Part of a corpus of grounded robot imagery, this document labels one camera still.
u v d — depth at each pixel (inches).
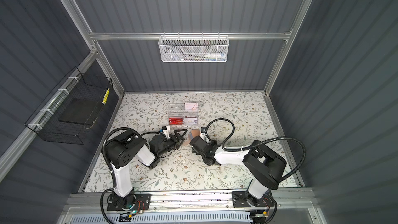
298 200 29.4
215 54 35.5
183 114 40.6
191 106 39.9
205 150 26.8
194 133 36.2
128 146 20.6
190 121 39.8
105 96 32.6
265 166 17.8
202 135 30.9
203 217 30.3
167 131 34.5
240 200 28.7
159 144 29.2
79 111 29.1
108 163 20.6
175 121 40.0
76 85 30.5
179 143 34.1
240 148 19.8
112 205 28.6
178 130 33.5
